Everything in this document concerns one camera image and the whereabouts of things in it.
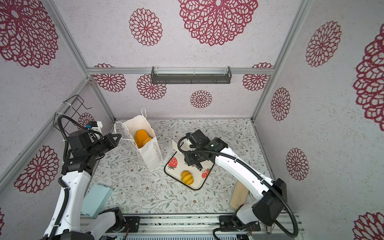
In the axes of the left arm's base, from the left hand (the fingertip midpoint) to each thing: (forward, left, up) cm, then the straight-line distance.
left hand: (121, 138), depth 74 cm
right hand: (-7, -33, -7) cm, 35 cm away
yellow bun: (-11, -32, -24) cm, 41 cm away
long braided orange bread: (+12, -4, -13) cm, 18 cm away
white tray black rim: (-2, -26, -28) cm, 39 cm away
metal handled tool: (-37, -71, -26) cm, 84 cm away
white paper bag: (-3, -13, -10) cm, 17 cm away
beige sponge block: (-21, -60, -24) cm, 68 cm away
